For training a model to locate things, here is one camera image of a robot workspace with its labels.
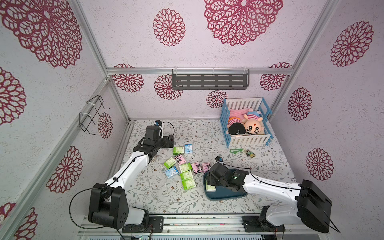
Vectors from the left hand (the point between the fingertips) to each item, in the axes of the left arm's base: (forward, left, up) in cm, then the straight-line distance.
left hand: (166, 138), depth 87 cm
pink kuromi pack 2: (-12, -18, -15) cm, 26 cm away
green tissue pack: (-24, -25, -15) cm, 38 cm away
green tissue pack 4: (-17, -12, -14) cm, 25 cm away
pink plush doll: (+27, -47, -9) cm, 56 cm away
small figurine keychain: (0, -53, -17) cm, 56 cm away
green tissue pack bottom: (-20, -13, -14) cm, 28 cm away
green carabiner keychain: (+3, -48, -19) cm, 51 cm away
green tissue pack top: (+1, -5, -15) cm, 16 cm away
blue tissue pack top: (+3, -12, -15) cm, 20 cm away
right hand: (-19, -27, -12) cm, 35 cm away
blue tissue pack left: (-14, -2, -15) cm, 21 cm away
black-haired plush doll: (+15, -55, -5) cm, 57 cm away
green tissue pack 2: (-8, -1, -15) cm, 17 cm away
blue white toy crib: (+33, -64, -3) cm, 72 cm away
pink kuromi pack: (-6, -7, -15) cm, 17 cm away
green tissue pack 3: (-11, -11, -15) cm, 22 cm away
